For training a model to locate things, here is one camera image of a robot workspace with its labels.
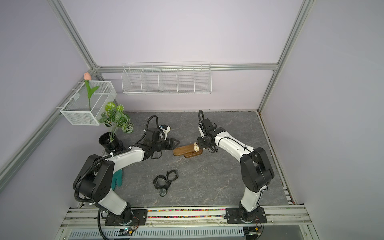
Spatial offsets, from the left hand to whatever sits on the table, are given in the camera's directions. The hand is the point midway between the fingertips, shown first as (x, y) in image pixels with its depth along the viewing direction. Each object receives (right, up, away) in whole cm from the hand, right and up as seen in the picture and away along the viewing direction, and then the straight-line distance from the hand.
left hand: (177, 142), depth 90 cm
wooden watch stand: (+6, -5, -1) cm, 8 cm away
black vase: (-39, +1, -4) cm, 39 cm away
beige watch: (+12, -3, -1) cm, 12 cm away
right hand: (+15, 0, +2) cm, 15 cm away
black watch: (-4, -17, -2) cm, 17 cm away
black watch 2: (-7, -24, -9) cm, 26 cm away
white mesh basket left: (-46, +18, -19) cm, 53 cm away
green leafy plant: (-32, +15, -11) cm, 37 cm away
